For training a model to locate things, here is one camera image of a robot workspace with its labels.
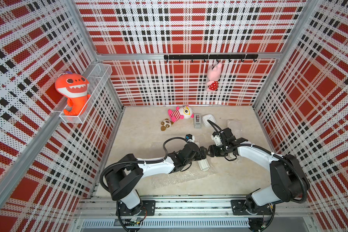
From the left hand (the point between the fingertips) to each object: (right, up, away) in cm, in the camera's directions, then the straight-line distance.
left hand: (203, 150), depth 85 cm
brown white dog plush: (-25, +16, +22) cm, 37 cm away
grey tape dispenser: (-1, +17, +23) cm, 29 cm away
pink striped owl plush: (-11, +24, +23) cm, 35 cm away
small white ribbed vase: (0, -9, -1) cm, 9 cm away
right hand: (+6, -2, +3) cm, 7 cm away
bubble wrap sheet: (-4, -13, +1) cm, 13 cm away
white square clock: (+9, +20, +26) cm, 34 cm away
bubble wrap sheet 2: (+26, +13, +19) cm, 35 cm away
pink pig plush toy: (+8, +47, +8) cm, 49 cm away
